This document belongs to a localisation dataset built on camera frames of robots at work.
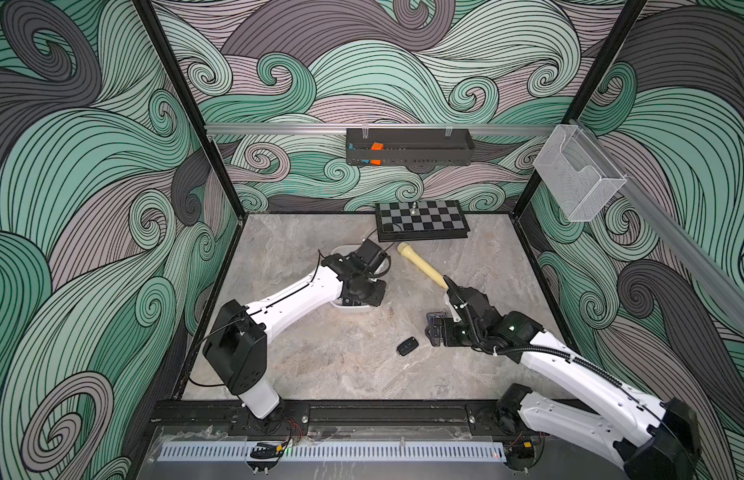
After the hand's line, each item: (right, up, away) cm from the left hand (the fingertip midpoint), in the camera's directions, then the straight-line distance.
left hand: (378, 293), depth 82 cm
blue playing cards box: (+17, -9, +8) cm, 21 cm away
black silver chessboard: (+23, +22, +32) cm, 45 cm away
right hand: (+17, -10, -4) cm, 20 cm away
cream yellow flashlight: (+14, +8, +22) cm, 27 cm away
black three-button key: (+9, -16, +3) cm, 19 cm away
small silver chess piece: (+16, +26, +35) cm, 46 cm away
